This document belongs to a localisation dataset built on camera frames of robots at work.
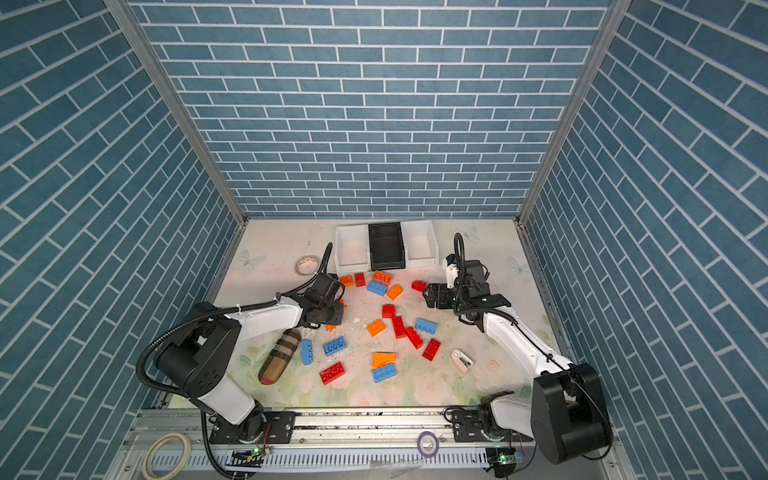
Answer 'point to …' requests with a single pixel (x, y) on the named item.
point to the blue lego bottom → (384, 372)
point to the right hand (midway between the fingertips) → (437, 292)
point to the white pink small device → (463, 362)
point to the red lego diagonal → (414, 337)
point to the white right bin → (420, 243)
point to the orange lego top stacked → (383, 278)
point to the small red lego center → (389, 311)
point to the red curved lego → (418, 285)
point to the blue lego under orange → (377, 288)
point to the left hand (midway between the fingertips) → (344, 314)
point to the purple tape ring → (432, 434)
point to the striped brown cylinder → (277, 359)
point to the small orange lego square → (394, 292)
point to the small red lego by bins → (360, 279)
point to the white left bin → (351, 244)
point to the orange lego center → (376, 328)
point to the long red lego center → (398, 327)
